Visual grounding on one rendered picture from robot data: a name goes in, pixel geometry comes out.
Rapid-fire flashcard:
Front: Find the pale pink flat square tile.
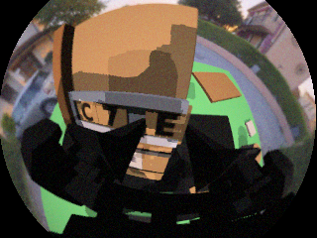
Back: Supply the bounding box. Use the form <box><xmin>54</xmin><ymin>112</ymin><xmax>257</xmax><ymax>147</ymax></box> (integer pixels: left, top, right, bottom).
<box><xmin>245</xmin><ymin>120</ymin><xmax>257</xmax><ymax>138</ymax></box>

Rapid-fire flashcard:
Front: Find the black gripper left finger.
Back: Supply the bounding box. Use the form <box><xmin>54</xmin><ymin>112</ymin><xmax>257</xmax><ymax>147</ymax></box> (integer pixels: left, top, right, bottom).
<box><xmin>67</xmin><ymin>119</ymin><xmax>146</xmax><ymax>183</ymax></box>

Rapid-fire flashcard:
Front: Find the orange flat rectangular board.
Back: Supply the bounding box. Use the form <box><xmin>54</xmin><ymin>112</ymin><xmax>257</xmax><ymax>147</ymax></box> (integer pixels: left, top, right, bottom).
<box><xmin>191</xmin><ymin>71</ymin><xmax>242</xmax><ymax>103</ymax></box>

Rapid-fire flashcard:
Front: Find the white paper ticket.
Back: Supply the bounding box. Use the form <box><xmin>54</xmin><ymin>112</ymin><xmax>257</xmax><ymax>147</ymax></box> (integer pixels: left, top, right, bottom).
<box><xmin>128</xmin><ymin>152</ymin><xmax>143</xmax><ymax>170</ymax></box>

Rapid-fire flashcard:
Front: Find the grey cylinder with orange top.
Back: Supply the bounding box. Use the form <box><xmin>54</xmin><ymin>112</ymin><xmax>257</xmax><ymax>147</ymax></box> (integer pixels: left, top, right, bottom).
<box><xmin>241</xmin><ymin>143</ymin><xmax>262</xmax><ymax>163</ymax></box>

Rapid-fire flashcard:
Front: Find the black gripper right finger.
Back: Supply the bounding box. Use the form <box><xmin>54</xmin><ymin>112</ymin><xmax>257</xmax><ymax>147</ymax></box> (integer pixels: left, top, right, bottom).
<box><xmin>185</xmin><ymin>124</ymin><xmax>261</xmax><ymax>193</ymax></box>

